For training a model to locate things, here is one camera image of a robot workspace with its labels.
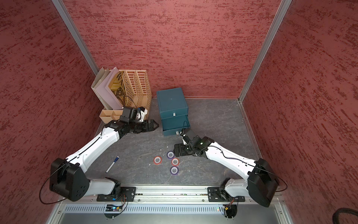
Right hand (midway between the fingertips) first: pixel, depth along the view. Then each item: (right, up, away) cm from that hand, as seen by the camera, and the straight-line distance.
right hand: (180, 153), depth 80 cm
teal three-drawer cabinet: (-4, +25, +9) cm, 27 cm away
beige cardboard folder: (-55, +51, +15) cm, 76 cm away
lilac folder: (-50, +38, +10) cm, 63 cm away
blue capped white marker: (-41, -6, +6) cm, 42 cm away
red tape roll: (-15, -6, +6) cm, 17 cm away
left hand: (-17, +14, +2) cm, 22 cm away
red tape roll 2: (-4, -7, +6) cm, 10 cm away
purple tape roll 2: (-4, -11, +3) cm, 12 cm away
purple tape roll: (-6, -3, +8) cm, 11 cm away
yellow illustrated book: (-47, +43, +20) cm, 67 cm away
